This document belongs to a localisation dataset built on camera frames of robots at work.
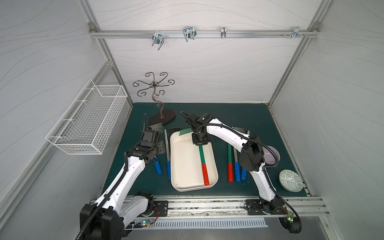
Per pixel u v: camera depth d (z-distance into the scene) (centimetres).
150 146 60
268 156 90
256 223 70
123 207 52
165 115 113
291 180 82
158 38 76
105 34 77
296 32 76
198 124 65
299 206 77
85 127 68
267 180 60
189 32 77
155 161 88
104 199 40
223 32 78
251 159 53
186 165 87
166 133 102
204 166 80
